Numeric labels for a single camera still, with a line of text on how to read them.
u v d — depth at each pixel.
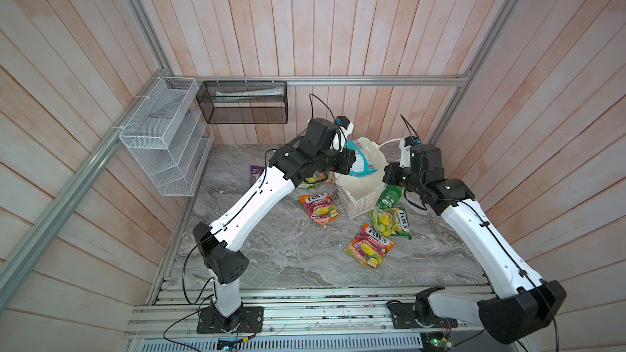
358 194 0.75
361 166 0.71
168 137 0.66
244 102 1.03
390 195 1.00
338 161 0.60
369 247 0.86
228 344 0.71
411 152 0.58
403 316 0.73
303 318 0.75
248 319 0.73
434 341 0.71
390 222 0.91
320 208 0.96
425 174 0.54
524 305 0.37
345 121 0.60
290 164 0.49
